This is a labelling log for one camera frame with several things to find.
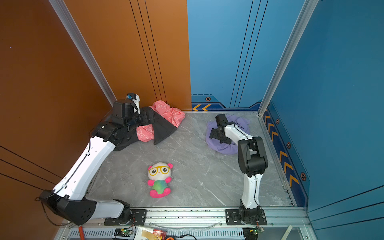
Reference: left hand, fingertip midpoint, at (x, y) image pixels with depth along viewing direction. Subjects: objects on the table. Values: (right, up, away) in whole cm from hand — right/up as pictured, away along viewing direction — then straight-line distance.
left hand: (147, 111), depth 73 cm
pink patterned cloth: (+5, 0, +39) cm, 40 cm away
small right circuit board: (+53, -57, -3) cm, 77 cm away
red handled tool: (-30, -58, -4) cm, 65 cm away
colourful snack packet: (+3, -56, -6) cm, 56 cm away
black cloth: (-1, -9, +31) cm, 32 cm away
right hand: (+38, -15, +28) cm, 49 cm away
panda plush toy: (+4, -34, +8) cm, 36 cm away
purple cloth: (+42, -22, +23) cm, 53 cm away
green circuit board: (-9, -58, -2) cm, 59 cm away
